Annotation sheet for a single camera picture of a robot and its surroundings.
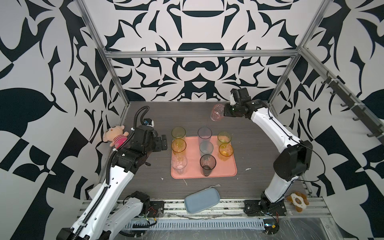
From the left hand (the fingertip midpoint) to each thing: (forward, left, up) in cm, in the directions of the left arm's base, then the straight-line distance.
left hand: (156, 135), depth 73 cm
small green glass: (+9, -37, -18) cm, 42 cm away
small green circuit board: (-36, -53, -25) cm, 69 cm away
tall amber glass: (+3, -9, -17) cm, 20 cm away
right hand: (+17, -37, -1) cm, 41 cm away
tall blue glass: (+7, -24, -11) cm, 28 cm away
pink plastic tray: (-10, -18, -23) cm, 31 cm away
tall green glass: (+9, -9, -11) cm, 17 cm away
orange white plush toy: (-26, -69, -21) cm, 77 cm away
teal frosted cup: (+2, -26, -19) cm, 32 cm away
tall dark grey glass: (-8, -25, -16) cm, 31 cm away
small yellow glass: (+1, -37, -21) cm, 43 cm away
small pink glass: (+20, -33, -8) cm, 40 cm away
